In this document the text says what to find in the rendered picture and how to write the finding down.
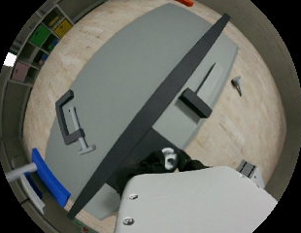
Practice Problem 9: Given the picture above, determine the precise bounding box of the black rectangular plate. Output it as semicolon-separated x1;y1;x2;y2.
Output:
106;128;179;191

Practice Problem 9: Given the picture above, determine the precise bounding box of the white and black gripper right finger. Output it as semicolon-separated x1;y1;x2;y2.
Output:
177;150;210;172

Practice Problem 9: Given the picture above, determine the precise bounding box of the white flanged bushing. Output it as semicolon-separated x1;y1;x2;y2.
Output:
163;150;179;170

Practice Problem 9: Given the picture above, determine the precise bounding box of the blue drill press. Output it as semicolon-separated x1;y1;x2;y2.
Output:
5;148;71;215

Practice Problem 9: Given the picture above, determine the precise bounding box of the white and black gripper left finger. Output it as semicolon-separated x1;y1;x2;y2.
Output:
116;150;166;199

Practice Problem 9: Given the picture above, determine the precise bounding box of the dark grey c-clamp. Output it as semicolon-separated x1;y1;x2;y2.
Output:
54;89;96;155

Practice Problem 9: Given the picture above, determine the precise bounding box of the grey flanged bushing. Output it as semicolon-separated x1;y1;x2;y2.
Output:
233;77;244;96

